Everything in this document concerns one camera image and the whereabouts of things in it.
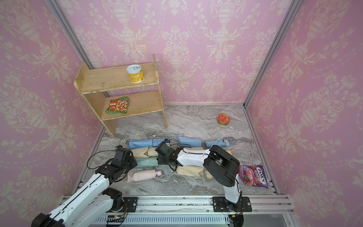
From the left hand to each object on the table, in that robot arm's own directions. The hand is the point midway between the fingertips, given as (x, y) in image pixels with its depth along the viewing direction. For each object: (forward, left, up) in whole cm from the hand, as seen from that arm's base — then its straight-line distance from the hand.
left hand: (136, 161), depth 85 cm
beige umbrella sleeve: (+6, -3, 0) cm, 7 cm away
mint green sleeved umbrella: (0, -7, 0) cm, 7 cm away
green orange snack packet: (+29, +13, +18) cm, 37 cm away
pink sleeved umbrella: (-8, -6, 0) cm, 10 cm away
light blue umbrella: (+12, -45, +1) cm, 47 cm away
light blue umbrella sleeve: (+12, -1, +1) cm, 12 cm away
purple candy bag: (-8, -68, +1) cm, 69 cm away
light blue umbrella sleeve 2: (+13, -36, 0) cm, 39 cm away
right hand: (+2, -15, -2) cm, 16 cm away
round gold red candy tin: (+33, -59, +1) cm, 67 cm away
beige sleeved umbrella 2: (-6, -34, 0) cm, 34 cm away
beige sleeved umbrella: (+6, -7, 0) cm, 10 cm away
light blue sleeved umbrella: (+13, -10, -1) cm, 17 cm away
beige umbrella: (-5, -39, +1) cm, 40 cm away
